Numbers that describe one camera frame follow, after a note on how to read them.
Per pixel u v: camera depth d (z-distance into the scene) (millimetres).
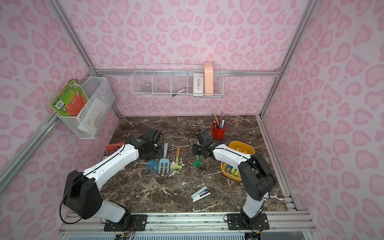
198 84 912
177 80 1001
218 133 1036
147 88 986
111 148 1003
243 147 954
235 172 879
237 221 745
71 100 719
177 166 927
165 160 952
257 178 462
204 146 705
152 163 952
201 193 804
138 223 739
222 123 1012
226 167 903
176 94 929
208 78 836
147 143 613
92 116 835
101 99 906
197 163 881
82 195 418
